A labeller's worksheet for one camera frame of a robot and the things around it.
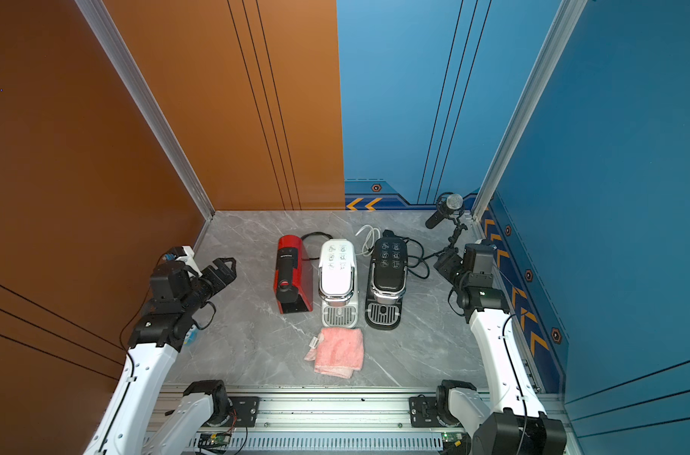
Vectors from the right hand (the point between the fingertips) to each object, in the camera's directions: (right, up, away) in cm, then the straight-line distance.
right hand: (446, 260), depth 81 cm
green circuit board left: (-63, -46, -8) cm, 78 cm away
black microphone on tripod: (+3, +17, +8) cm, 19 cm away
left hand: (-61, 0, -5) cm, 61 cm away
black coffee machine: (-18, -5, -5) cm, 19 cm away
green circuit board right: (-1, -45, -11) cm, 46 cm away
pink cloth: (-31, -26, 0) cm, 41 cm away
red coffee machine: (-44, -4, -2) cm, 44 cm away
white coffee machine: (-31, -6, -8) cm, 32 cm away
